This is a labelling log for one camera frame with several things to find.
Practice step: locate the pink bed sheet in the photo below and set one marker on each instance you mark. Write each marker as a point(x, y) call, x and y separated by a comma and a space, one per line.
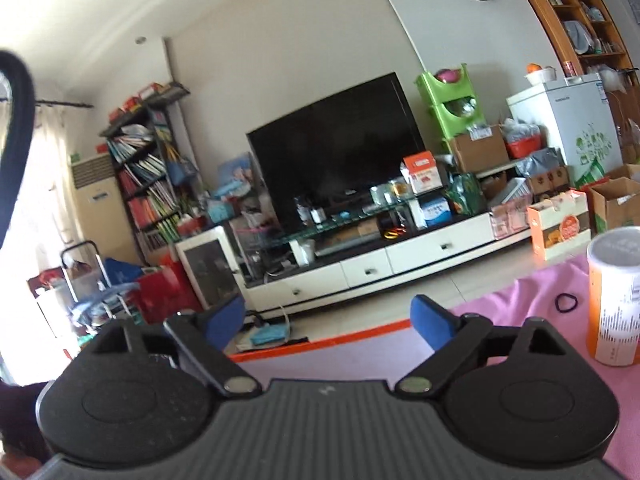
point(509, 292)

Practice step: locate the brown cardboard box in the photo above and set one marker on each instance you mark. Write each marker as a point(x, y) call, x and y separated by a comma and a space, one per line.
point(478, 151)

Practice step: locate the black bookshelf with books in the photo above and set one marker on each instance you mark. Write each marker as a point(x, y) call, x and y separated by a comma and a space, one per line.
point(154, 179)

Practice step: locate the black flat screen television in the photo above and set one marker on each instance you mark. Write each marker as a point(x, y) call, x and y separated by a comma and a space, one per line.
point(328, 154)

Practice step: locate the white TV stand cabinet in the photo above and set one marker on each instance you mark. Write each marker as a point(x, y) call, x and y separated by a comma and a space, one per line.
point(399, 263)

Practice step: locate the orange white gift bag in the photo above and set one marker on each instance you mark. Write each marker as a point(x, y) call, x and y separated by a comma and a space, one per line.
point(559, 224)

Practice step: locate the white wire trolley rack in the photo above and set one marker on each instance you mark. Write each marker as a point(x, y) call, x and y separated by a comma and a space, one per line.
point(96, 299)

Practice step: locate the green snack bag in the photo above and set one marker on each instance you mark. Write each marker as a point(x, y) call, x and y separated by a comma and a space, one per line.
point(466, 195)

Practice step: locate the wooden shelf unit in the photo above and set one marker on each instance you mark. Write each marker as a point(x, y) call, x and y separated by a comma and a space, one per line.
point(584, 36)

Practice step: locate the orange white cylindrical canister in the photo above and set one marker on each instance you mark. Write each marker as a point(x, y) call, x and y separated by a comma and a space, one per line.
point(613, 297)

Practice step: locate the white small freezer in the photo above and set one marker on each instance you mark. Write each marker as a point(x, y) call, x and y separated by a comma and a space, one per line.
point(576, 119)

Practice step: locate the beige standing air conditioner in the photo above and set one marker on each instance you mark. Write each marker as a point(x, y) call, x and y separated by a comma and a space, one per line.
point(99, 209)

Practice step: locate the red paper bag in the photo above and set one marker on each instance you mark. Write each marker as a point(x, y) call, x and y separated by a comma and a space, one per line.
point(165, 292)

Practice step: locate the white bowl with orange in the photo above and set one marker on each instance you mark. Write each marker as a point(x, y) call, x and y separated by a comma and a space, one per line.
point(537, 74)

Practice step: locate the green stacked plastic bins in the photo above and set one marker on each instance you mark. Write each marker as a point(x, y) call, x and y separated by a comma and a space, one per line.
point(450, 97)

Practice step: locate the open cardboard box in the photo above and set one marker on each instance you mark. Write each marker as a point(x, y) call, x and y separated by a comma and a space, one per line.
point(614, 204)

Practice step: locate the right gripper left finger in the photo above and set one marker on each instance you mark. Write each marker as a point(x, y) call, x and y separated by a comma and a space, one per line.
point(137, 394)

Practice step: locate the white glass door cabinet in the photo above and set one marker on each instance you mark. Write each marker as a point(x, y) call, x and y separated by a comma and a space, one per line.
point(210, 264)

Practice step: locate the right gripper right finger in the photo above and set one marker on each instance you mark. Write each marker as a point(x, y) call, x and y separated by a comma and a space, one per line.
point(520, 395)

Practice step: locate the orange white medicine box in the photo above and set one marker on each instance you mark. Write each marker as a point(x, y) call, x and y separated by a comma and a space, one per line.
point(421, 172)

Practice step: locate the orange shoe box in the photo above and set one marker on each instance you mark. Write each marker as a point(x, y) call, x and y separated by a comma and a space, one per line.
point(386, 352)

